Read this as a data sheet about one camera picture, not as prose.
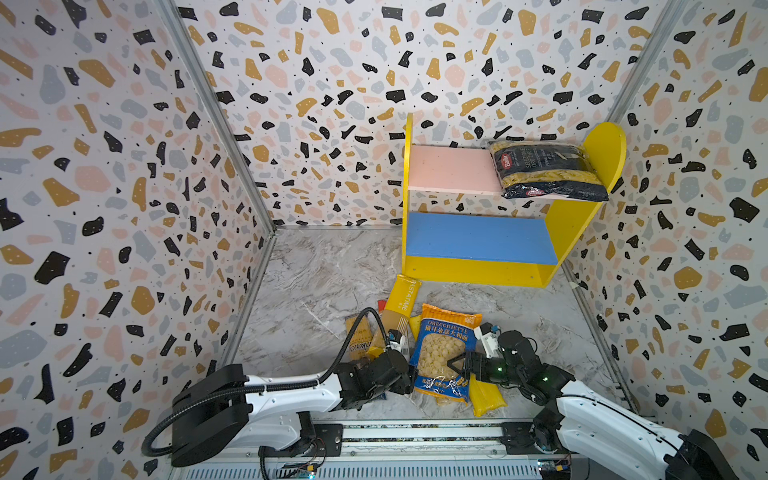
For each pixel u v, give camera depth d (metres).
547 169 0.72
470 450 0.73
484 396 0.80
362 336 0.90
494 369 0.72
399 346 0.75
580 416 0.54
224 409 0.41
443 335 0.86
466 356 0.73
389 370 0.60
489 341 0.76
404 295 0.98
